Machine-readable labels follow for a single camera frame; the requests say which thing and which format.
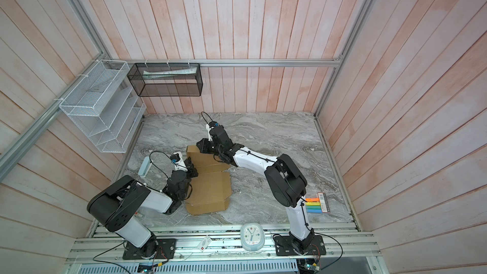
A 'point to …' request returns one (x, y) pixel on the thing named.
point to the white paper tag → (203, 244)
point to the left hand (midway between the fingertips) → (192, 159)
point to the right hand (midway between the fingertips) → (196, 145)
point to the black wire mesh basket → (167, 79)
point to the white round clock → (252, 236)
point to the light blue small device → (145, 166)
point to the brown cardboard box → (211, 186)
